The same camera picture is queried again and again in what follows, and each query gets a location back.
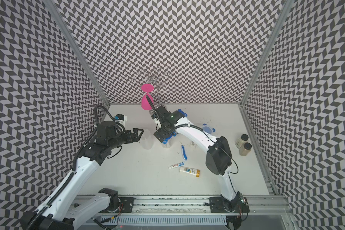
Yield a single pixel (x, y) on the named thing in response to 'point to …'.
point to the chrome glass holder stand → (156, 77)
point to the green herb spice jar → (244, 138)
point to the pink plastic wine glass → (147, 87)
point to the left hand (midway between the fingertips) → (137, 133)
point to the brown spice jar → (245, 149)
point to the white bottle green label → (193, 171)
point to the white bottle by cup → (193, 144)
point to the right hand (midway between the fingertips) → (166, 132)
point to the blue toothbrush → (184, 154)
